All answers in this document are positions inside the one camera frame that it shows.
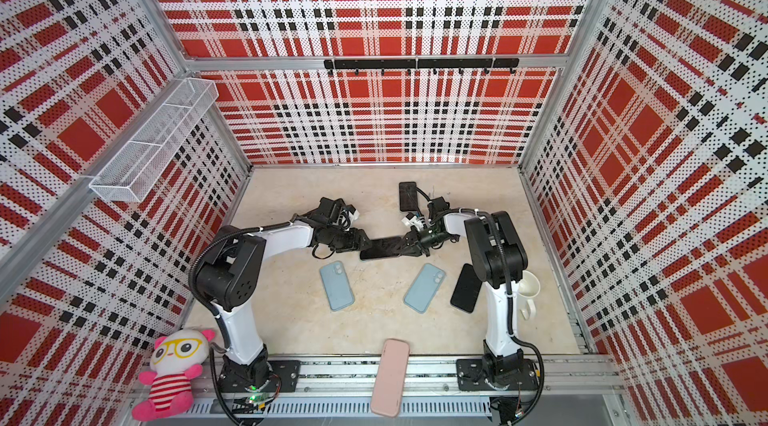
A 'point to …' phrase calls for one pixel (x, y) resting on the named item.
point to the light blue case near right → (425, 288)
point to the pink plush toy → (175, 362)
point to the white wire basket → (136, 167)
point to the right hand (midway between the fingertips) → (397, 253)
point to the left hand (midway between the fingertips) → (365, 249)
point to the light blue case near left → (337, 286)
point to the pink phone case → (390, 378)
